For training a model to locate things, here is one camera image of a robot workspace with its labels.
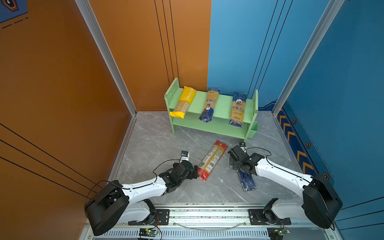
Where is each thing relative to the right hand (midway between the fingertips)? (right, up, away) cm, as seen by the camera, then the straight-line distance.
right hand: (237, 163), depth 87 cm
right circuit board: (+14, -29, -16) cm, 36 cm away
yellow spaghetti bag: (-31, +35, -4) cm, 47 cm away
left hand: (-27, -1, 0) cm, 27 cm away
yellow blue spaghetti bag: (-18, +28, -10) cm, 35 cm away
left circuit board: (-48, -29, -16) cm, 58 cm away
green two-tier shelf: (-10, +28, -6) cm, 31 cm away
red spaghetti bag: (-15, +1, +4) cm, 16 cm away
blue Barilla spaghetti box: (+4, -8, -6) cm, 11 cm away
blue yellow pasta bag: (-1, +31, -6) cm, 32 cm away
